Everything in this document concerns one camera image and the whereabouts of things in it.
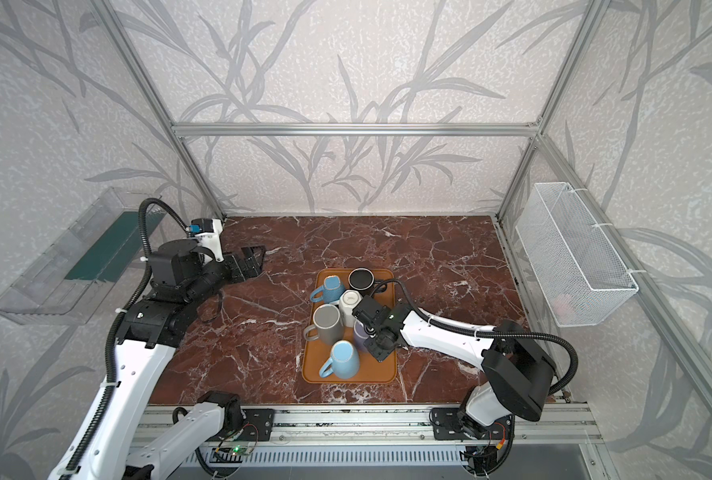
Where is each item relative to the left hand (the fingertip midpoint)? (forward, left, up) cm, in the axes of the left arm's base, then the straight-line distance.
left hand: (254, 241), depth 68 cm
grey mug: (-11, -16, -22) cm, 29 cm away
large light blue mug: (-19, -21, -25) cm, 37 cm away
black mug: (+5, -25, -25) cm, 35 cm away
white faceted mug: (-3, -20, -23) cm, 31 cm away
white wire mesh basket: (-9, -70, +2) cm, 71 cm away
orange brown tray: (-15, -11, -34) cm, 38 cm away
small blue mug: (+1, -14, -26) cm, 29 cm away
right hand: (-11, -30, -29) cm, 43 cm away
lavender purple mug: (-12, -24, -24) cm, 37 cm away
